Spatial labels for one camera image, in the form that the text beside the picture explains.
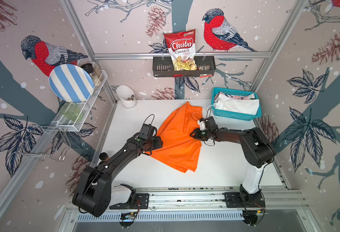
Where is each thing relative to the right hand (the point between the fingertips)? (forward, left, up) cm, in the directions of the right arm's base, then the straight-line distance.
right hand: (192, 134), depth 99 cm
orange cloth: (-11, +8, +1) cm, 14 cm away
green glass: (-9, +63, +34) cm, 72 cm away
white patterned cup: (+31, +53, +5) cm, 62 cm away
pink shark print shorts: (+32, -47, +8) cm, 57 cm away
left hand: (-10, +19, +9) cm, 23 cm away
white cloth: (+22, -41, +7) cm, 47 cm away
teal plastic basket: (+17, -24, +3) cm, 29 cm away
